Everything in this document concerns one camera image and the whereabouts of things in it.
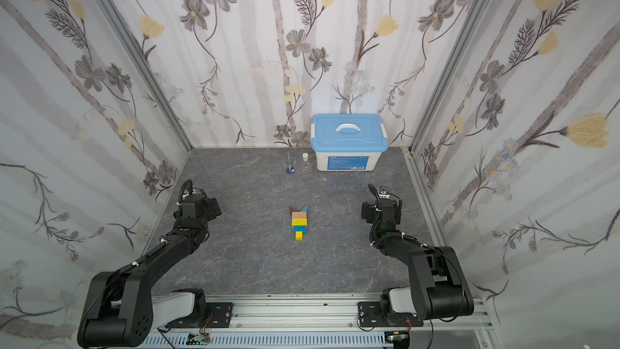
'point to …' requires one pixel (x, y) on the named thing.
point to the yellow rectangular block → (299, 221)
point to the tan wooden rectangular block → (299, 215)
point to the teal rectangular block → (299, 229)
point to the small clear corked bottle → (307, 170)
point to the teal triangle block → (304, 209)
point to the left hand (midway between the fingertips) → (201, 202)
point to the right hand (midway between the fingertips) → (386, 201)
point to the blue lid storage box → (349, 141)
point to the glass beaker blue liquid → (290, 162)
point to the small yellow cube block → (299, 236)
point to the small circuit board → (194, 338)
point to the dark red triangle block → (291, 210)
